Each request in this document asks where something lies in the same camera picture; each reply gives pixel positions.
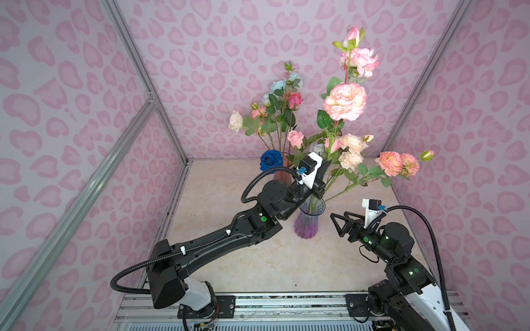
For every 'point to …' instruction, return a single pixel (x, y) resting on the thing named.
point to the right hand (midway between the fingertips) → (337, 215)
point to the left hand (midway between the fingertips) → (330, 156)
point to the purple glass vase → (306, 221)
